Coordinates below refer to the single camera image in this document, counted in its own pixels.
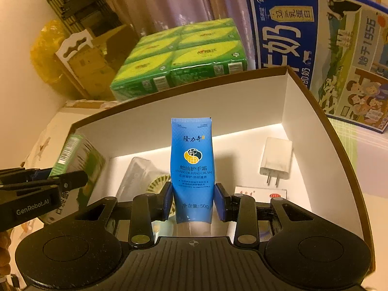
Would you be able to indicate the clear plastic case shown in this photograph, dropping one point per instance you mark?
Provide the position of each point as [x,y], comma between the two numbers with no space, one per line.
[136,175]

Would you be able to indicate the tan cardboard box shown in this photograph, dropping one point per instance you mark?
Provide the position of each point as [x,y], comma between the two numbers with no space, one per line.
[97,57]

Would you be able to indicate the blue illustrated milk carton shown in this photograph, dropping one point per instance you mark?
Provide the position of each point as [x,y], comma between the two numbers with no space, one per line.
[288,36]

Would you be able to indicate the black folding rack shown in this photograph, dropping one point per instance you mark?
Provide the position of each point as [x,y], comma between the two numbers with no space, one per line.
[75,6]

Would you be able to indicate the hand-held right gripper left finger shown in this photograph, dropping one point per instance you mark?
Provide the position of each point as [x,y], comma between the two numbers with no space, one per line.
[166,201]

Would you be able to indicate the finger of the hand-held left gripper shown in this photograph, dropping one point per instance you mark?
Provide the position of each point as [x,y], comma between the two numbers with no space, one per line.
[72,180]
[41,175]

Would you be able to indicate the blue medicine box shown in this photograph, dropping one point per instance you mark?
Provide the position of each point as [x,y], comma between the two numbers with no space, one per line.
[257,192]

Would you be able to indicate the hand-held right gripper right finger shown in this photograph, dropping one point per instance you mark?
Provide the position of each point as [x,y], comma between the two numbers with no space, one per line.
[221,203]

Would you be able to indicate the white charger plug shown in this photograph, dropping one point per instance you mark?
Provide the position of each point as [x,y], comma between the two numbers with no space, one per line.
[275,157]

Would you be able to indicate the yellow plastic bag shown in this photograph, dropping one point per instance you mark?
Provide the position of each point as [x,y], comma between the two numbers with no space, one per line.
[45,51]

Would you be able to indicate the mint handheld fan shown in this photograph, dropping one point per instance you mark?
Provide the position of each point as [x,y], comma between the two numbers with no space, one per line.
[157,183]

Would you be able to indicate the brown cardboard box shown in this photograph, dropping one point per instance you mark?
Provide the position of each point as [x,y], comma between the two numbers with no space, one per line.
[212,97]

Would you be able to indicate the blue hand cream tube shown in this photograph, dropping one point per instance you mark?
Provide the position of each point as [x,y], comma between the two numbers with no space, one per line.
[192,157]

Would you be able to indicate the green tissue multipack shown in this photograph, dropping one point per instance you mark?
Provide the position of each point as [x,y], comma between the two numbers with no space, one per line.
[182,51]

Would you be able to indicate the green tall carton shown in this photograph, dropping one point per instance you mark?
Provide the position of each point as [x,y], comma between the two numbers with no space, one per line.
[75,157]

